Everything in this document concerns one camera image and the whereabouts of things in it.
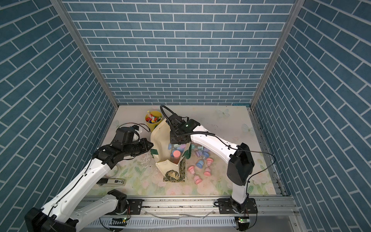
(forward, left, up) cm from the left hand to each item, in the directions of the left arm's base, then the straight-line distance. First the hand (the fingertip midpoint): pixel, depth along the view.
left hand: (157, 145), depth 75 cm
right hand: (+5, -9, -3) cm, 10 cm away
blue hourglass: (+6, -5, -13) cm, 15 cm away
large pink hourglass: (0, -9, -10) cm, 14 cm away
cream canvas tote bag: (+3, 0, -11) cm, 11 cm away
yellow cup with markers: (+23, +7, -5) cm, 25 cm away
